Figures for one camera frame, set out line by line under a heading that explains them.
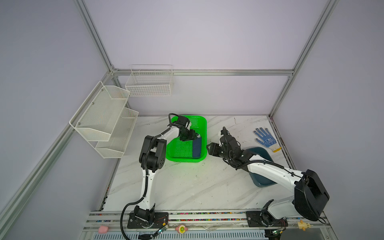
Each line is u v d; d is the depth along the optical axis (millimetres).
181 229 674
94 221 750
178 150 992
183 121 882
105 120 889
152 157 599
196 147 988
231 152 625
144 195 616
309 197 420
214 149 730
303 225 679
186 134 923
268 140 1044
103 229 704
